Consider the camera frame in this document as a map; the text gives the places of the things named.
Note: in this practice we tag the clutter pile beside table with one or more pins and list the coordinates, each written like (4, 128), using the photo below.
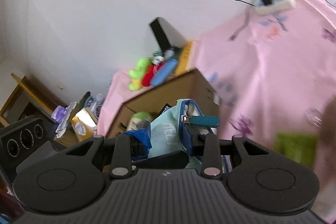
(78, 121)

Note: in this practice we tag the green cloth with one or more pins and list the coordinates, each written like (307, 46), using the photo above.
(298, 147)

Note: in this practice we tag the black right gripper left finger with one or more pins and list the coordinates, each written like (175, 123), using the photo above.
(133, 145)

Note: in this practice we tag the black smartphone on stand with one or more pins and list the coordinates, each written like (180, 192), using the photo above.
(166, 35)

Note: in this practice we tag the blue glasses case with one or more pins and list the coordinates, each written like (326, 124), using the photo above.
(164, 72)

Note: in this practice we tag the brown cardboard box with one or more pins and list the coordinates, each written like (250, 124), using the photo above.
(120, 104)

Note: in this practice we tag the yellow green corn plush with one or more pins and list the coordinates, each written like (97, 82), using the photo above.
(138, 73)

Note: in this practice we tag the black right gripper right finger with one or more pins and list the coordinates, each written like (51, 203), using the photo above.
(202, 142)

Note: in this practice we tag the yellow book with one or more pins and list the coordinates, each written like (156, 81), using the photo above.
(185, 58)

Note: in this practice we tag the wooden picture frame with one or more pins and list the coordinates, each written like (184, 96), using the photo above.
(27, 92)

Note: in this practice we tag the white power strip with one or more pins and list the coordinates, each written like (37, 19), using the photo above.
(276, 6)

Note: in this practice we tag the light blue zip pouch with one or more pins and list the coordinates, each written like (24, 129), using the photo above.
(168, 131)

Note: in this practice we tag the pink patterned tablecloth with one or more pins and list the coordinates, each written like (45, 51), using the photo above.
(275, 72)

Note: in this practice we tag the panda plush toy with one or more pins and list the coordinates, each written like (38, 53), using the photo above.
(160, 57)

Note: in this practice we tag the red plush toy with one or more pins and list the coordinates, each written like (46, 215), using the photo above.
(149, 75)

